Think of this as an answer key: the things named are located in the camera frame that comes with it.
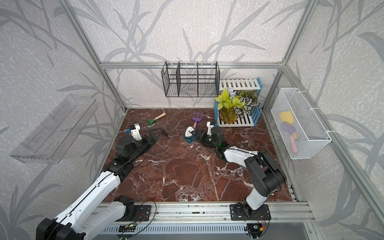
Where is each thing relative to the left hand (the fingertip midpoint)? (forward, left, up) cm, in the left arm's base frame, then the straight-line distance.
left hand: (160, 133), depth 75 cm
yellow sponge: (+15, -72, -3) cm, 74 cm away
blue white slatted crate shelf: (+28, -56, -23) cm, 66 cm away
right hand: (+6, -16, -9) cm, 20 cm away
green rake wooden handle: (+28, +17, -25) cm, 41 cm away
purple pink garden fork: (+30, -18, -24) cm, 42 cm away
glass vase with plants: (+23, -40, -1) cm, 46 cm away
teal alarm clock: (+7, -13, -11) cm, 18 cm away
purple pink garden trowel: (+6, -69, -2) cm, 70 cm away
